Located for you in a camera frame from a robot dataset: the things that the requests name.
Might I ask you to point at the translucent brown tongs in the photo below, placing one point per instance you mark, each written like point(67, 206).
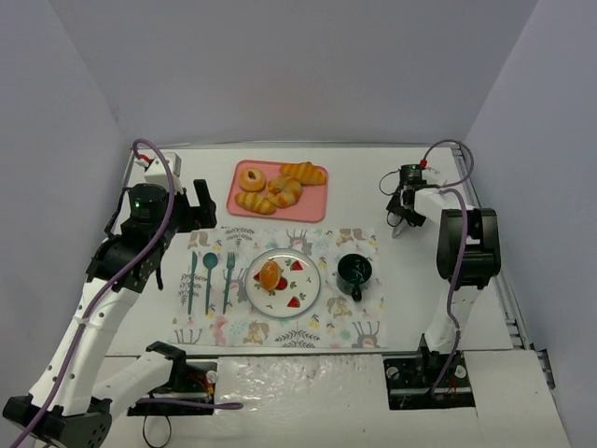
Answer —
point(401, 219)

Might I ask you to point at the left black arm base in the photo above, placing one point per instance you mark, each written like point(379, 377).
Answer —
point(196, 384)

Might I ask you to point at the twisted ring pastry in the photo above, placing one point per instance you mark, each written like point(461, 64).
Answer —
point(283, 191)

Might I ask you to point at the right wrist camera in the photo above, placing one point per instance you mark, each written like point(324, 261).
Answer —
point(432, 176)

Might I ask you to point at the striped bread roll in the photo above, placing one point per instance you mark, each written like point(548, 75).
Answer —
point(255, 202)
point(305, 173)

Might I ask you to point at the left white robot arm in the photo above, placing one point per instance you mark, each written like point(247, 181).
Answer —
point(67, 407)

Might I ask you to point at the teal plastic knife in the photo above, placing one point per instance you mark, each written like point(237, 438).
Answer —
point(191, 281)

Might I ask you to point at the striped bread roll upper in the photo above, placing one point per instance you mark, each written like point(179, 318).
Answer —
point(305, 173)

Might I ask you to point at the pink plastic tray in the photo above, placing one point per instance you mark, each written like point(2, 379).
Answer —
point(310, 208)

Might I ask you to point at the aluminium side rail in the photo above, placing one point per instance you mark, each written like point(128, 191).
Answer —
point(516, 326)

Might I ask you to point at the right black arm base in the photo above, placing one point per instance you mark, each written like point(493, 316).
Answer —
point(409, 384)

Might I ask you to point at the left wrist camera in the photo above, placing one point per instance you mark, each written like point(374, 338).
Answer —
point(156, 172)

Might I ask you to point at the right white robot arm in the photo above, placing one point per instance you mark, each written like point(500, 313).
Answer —
point(468, 253)

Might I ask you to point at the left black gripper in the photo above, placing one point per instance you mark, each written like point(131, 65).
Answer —
point(195, 211)

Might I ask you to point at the striped bread roll lower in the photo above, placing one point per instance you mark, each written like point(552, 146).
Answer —
point(255, 202)

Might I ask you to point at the teal plastic fork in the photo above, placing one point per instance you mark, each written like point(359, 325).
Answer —
point(230, 265)

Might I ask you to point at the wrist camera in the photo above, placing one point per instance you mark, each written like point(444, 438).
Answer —
point(156, 172)
point(432, 176)

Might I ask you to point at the dark green mug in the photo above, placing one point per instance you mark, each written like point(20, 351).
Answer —
point(353, 273)

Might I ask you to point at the patterned paper placemat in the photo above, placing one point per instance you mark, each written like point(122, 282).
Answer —
point(334, 321)

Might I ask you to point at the small glazed oval bun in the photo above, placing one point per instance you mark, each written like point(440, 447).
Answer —
point(270, 275)

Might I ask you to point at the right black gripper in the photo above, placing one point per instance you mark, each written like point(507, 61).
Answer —
point(402, 215)

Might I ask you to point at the teal plastic spoon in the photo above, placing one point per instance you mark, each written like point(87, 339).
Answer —
point(210, 261)

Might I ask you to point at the sugared ring donut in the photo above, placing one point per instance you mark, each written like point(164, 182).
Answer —
point(252, 180)

